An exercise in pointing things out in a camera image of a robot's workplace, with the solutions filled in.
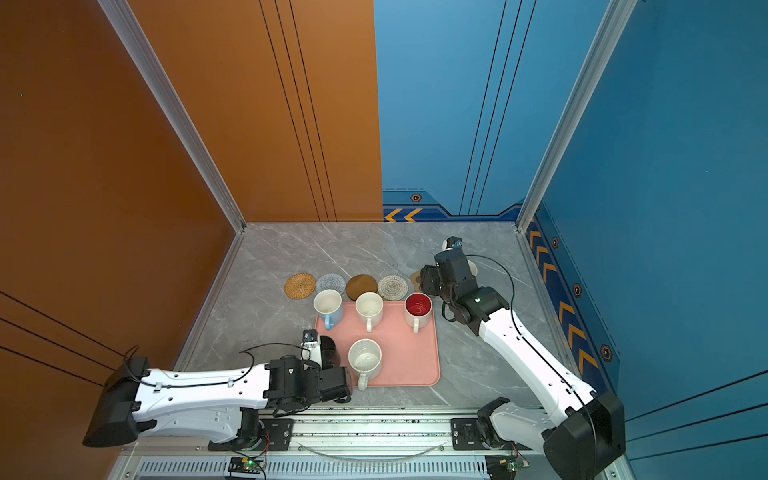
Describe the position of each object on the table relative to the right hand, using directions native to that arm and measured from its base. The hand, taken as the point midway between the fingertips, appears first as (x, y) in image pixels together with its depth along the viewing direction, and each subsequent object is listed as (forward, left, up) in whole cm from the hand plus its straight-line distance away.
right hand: (427, 273), depth 79 cm
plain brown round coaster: (+11, +22, -21) cm, 32 cm away
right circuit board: (-40, -17, -23) cm, 49 cm away
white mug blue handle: (-1, +30, -15) cm, 33 cm away
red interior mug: (0, +2, -19) cm, 19 cm away
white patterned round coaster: (+9, +10, -20) cm, 24 cm away
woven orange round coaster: (+10, +42, -21) cm, 48 cm away
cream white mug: (-1, +17, -17) cm, 24 cm away
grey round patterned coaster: (+12, +32, -20) cm, 39 cm away
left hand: (-22, +25, -14) cm, 36 cm away
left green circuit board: (-40, +45, -22) cm, 64 cm away
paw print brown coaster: (+12, +2, -20) cm, 24 cm away
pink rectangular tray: (-15, +5, -23) cm, 28 cm away
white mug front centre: (-15, +18, -19) cm, 30 cm away
